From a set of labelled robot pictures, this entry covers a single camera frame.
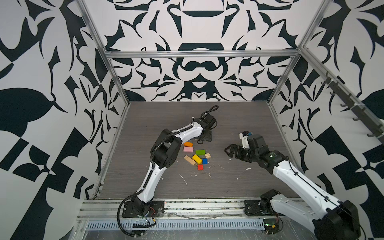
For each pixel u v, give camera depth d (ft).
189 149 3.09
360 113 1.80
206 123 2.65
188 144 3.12
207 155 3.00
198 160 2.92
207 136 2.99
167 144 2.01
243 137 2.45
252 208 2.44
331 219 1.26
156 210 2.42
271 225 2.34
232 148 2.38
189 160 2.97
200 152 3.02
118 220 2.25
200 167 2.87
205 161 2.93
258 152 2.00
